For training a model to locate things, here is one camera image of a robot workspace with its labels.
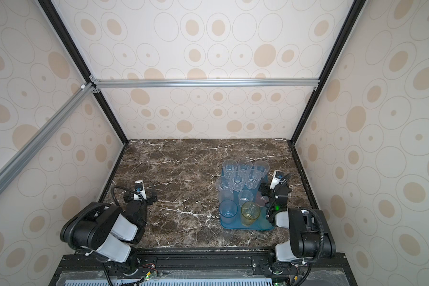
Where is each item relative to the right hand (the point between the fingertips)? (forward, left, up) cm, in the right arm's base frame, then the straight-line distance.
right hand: (278, 179), depth 91 cm
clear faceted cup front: (+10, +25, -5) cm, 28 cm away
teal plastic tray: (-22, +10, -3) cm, 24 cm away
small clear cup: (+11, +16, -5) cm, 20 cm away
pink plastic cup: (-8, +8, -8) cm, 13 cm away
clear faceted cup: (+10, +6, -3) cm, 13 cm away
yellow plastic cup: (-19, +16, +1) cm, 25 cm away
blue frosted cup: (-16, +25, -5) cm, 30 cm away
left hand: (-7, +66, +4) cm, 66 cm away
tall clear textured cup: (+5, +12, -5) cm, 14 cm away
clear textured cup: (+2, +20, -6) cm, 21 cm away
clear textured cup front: (-8, +17, -5) cm, 19 cm away
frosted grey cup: (-2, +27, -6) cm, 28 cm away
